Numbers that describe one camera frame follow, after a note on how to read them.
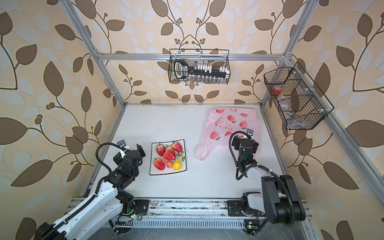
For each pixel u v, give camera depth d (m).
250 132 0.76
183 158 0.88
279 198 0.42
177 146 0.91
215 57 0.91
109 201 0.54
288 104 0.80
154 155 0.91
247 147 0.67
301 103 0.73
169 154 0.85
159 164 0.85
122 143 0.69
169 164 0.85
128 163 0.61
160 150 0.91
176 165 0.83
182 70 0.85
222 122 0.96
